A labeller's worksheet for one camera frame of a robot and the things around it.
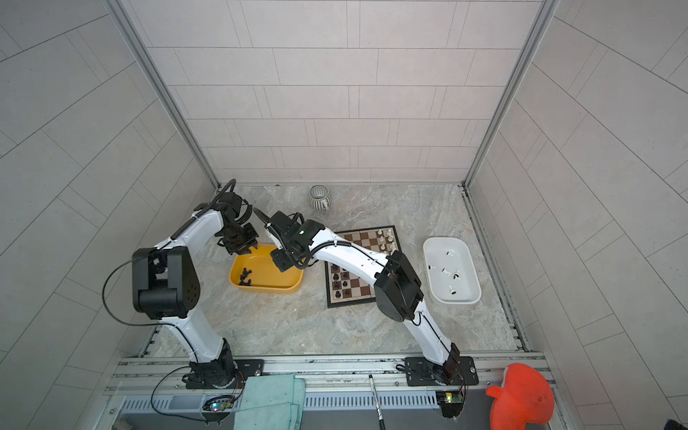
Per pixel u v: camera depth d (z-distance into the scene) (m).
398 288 0.53
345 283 0.86
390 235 0.99
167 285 0.47
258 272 0.89
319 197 1.06
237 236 0.77
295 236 0.60
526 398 0.61
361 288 0.86
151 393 0.68
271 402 0.67
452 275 0.89
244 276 0.89
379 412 0.65
